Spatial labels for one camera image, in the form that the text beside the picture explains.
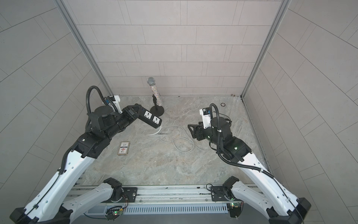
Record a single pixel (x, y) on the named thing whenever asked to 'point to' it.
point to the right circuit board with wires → (235, 209)
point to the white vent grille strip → (193, 208)
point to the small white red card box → (124, 148)
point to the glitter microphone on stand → (158, 109)
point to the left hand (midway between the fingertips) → (144, 106)
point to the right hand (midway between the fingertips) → (192, 125)
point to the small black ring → (223, 104)
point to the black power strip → (148, 116)
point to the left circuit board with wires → (113, 213)
